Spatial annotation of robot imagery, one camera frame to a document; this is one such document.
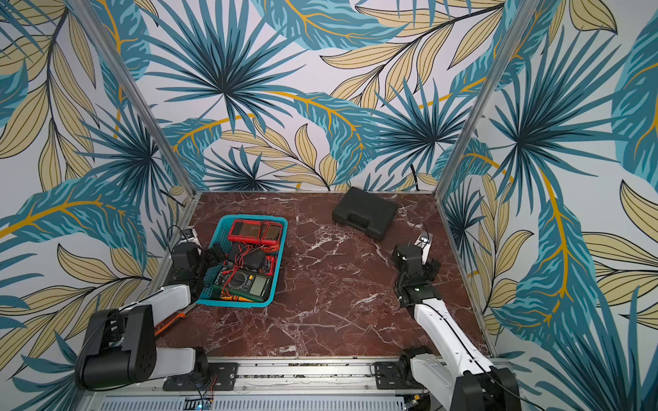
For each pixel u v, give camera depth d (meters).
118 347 0.43
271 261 0.87
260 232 0.88
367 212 1.07
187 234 0.78
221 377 0.73
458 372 0.42
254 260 0.83
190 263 0.68
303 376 0.75
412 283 0.63
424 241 0.68
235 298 0.80
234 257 0.82
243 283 0.79
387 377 0.73
